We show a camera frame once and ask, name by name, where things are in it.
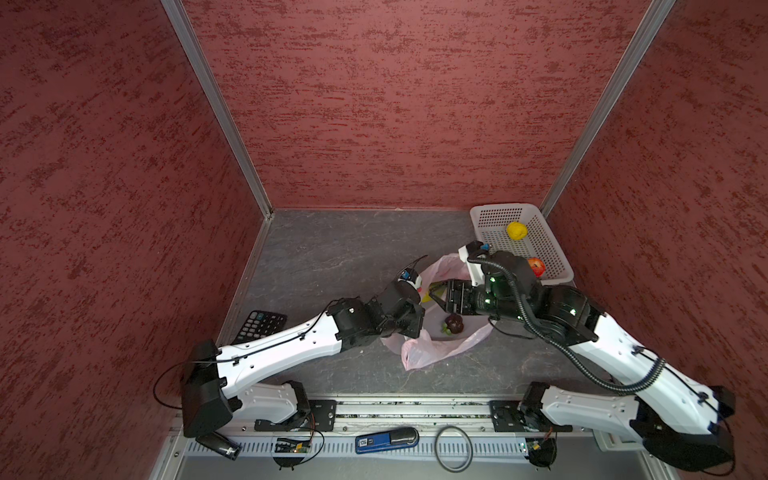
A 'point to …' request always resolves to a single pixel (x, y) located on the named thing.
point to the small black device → (220, 444)
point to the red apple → (538, 266)
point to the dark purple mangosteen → (453, 324)
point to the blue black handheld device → (397, 437)
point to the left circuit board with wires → (290, 452)
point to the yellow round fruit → (516, 230)
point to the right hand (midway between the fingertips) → (440, 301)
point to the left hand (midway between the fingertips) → (419, 321)
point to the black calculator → (259, 324)
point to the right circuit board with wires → (542, 452)
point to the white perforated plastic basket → (541, 241)
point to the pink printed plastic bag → (435, 345)
